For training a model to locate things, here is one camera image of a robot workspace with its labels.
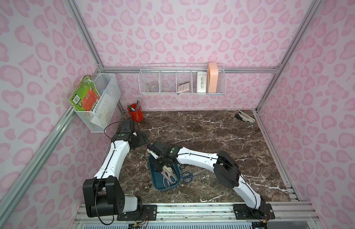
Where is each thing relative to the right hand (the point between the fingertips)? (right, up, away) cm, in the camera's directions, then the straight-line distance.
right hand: (154, 164), depth 85 cm
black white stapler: (+67, +29, +28) cm, 78 cm away
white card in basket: (+29, +51, +7) cm, 60 cm away
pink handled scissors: (+8, -8, -2) cm, 12 cm away
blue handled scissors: (+20, -7, 0) cm, 21 cm away
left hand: (-9, +15, +1) cm, 17 cm away
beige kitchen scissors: (+9, -4, +1) cm, 9 cm away
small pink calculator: (+18, +49, +9) cm, 53 cm away
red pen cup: (-19, +34, +25) cm, 46 cm away
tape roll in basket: (-3, +48, +12) cm, 50 cm away
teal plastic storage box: (+3, -7, -2) cm, 8 cm away
